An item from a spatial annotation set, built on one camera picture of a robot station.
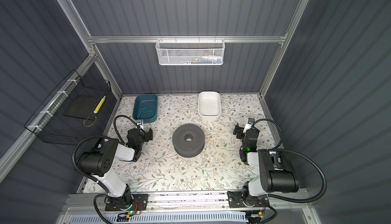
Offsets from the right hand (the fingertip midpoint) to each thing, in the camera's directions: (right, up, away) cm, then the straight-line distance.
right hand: (248, 125), depth 91 cm
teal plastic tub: (-71, +17, +25) cm, 77 cm away
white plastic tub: (-22, +13, +21) cm, 33 cm away
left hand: (-67, -3, +6) cm, 67 cm away
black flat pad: (-89, +11, -14) cm, 91 cm away
